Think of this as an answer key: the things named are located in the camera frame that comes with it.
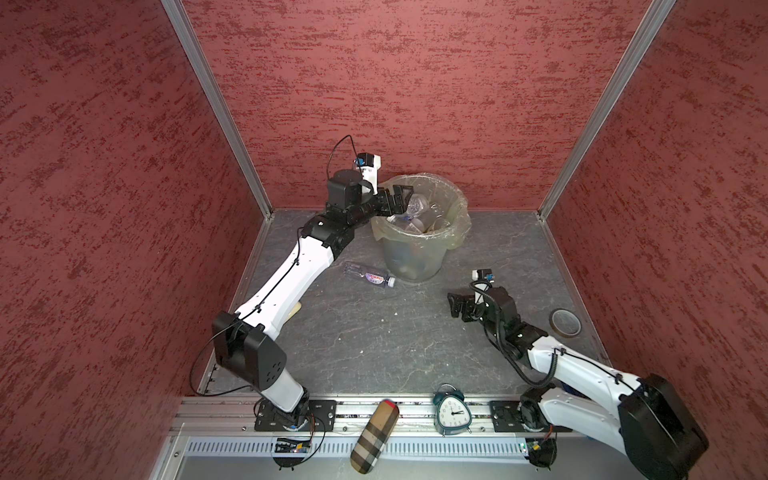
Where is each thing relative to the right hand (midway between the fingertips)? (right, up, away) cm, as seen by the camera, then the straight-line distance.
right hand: (459, 299), depth 86 cm
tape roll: (+34, -9, +5) cm, 36 cm away
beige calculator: (-51, -4, +5) cm, 51 cm away
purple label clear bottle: (-27, +6, +9) cm, 29 cm away
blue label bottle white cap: (-19, +25, +11) cm, 33 cm away
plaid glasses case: (-24, -29, -17) cm, 42 cm away
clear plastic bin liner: (-16, +15, -2) cm, 22 cm away
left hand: (-18, +29, -13) cm, 37 cm away
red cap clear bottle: (-5, +24, +6) cm, 25 cm away
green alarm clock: (-5, -25, -15) cm, 30 cm away
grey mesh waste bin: (-13, +17, -8) cm, 23 cm away
